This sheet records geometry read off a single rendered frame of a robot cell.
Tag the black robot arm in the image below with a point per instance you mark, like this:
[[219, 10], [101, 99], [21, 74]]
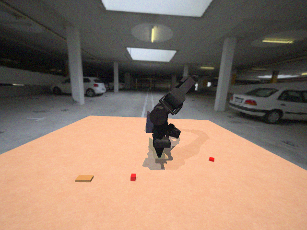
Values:
[[173, 100]]

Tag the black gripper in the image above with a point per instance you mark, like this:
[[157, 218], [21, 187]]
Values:
[[160, 141]]

